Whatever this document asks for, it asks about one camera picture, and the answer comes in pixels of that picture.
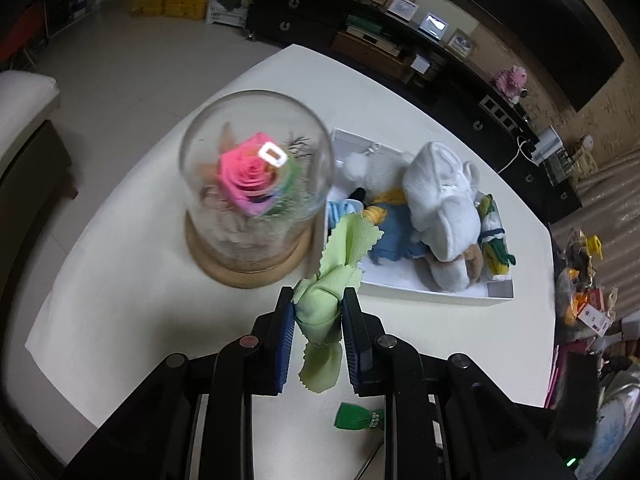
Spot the silver picture frame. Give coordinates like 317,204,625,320
419,11,450,41

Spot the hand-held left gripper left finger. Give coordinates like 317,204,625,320
62,286,296,480

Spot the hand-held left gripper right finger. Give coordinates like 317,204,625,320
341,290,581,480

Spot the light blue cloth bow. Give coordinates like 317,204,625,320
327,199,366,226

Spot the white picture frame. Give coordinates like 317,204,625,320
387,0,420,21

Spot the white cable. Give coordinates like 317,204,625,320
497,137,537,174

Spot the brown and white plush animal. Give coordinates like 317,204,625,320
425,240,493,293

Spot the green hair bow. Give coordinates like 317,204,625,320
334,402,386,431

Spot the plush bunny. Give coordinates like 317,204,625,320
340,152,426,267

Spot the white towel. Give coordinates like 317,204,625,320
401,141,483,262

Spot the green and white cloth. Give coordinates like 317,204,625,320
475,192,517,279

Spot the pink plush toy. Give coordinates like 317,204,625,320
494,66,528,97

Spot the white cardboard box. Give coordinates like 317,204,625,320
325,127,516,308

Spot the basket of snacks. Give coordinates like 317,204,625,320
557,230,622,342

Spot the row of glass bottles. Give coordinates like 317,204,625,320
545,155,577,187

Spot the yellow crate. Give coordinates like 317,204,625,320
131,0,208,21

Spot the grey socket panel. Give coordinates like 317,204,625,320
480,97,519,129

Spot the light green cloth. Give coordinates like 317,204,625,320
291,212,385,393

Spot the beige curtain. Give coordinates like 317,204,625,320
550,160,640,281

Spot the glass dome with rose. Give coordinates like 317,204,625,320
180,90,335,290

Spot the cream and brown chair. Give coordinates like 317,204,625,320
0,70,77,242

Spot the red chair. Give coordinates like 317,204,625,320
10,2,52,47

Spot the cream plush toy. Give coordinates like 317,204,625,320
575,135,599,182

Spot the wooden box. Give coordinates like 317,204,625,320
332,30,406,69

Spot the white tall appliance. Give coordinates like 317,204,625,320
532,127,561,163

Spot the white crate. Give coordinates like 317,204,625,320
206,0,248,26

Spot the black television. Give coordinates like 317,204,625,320
425,0,626,113

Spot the black television cabinet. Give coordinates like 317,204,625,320
247,0,583,211

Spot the beige picture frame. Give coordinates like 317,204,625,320
446,29,475,58

